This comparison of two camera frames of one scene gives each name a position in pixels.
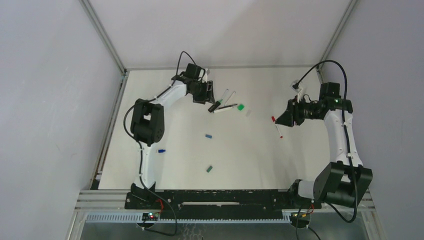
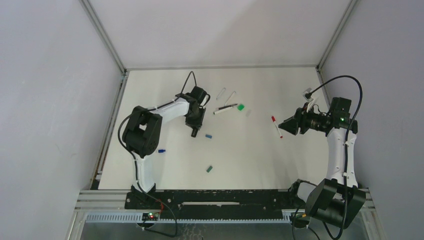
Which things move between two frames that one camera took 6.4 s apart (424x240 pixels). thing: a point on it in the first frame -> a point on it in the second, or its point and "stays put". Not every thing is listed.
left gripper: x=202 y=94 -> x=194 y=122
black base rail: x=222 y=200 stays put
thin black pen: x=230 y=106 stays put
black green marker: x=217 y=103 -> x=194 y=132
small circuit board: x=150 y=216 stays put
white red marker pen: x=281 y=136 stays put
